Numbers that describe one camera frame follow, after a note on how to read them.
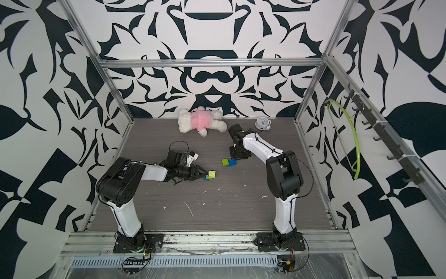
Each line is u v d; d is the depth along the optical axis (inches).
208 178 35.1
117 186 19.5
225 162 37.9
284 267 27.7
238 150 31.7
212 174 35.1
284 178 20.3
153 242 29.4
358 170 26.0
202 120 42.7
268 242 29.3
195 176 33.0
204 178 35.6
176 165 32.1
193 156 35.9
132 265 28.2
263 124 44.8
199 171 34.3
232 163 38.7
